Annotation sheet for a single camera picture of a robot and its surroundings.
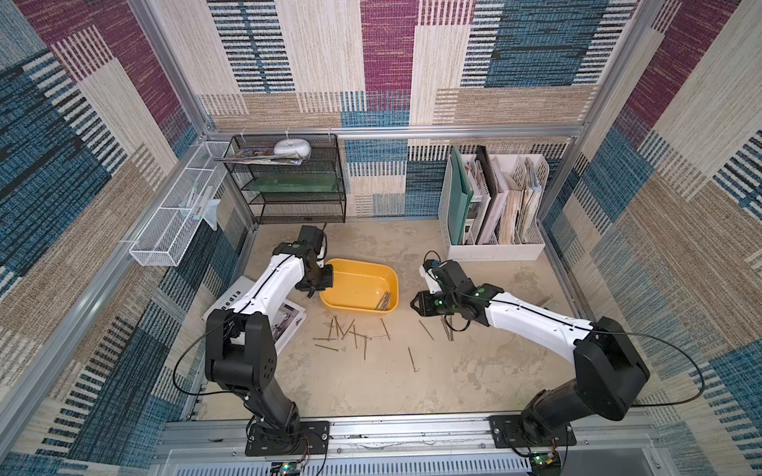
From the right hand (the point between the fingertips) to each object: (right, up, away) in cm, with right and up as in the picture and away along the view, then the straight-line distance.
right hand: (412, 300), depth 86 cm
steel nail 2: (-22, -15, +1) cm, 26 cm away
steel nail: (-8, -2, +11) cm, 14 cm away
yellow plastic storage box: (-16, +2, +13) cm, 21 cm away
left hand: (-26, +5, +5) cm, 27 cm away
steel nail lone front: (0, -17, 0) cm, 17 cm away
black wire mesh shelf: (-39, +38, +15) cm, 57 cm away
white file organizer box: (+24, +27, +3) cm, 36 cm away
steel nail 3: (+5, -10, +6) cm, 13 cm away
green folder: (+13, +30, 0) cm, 33 cm away
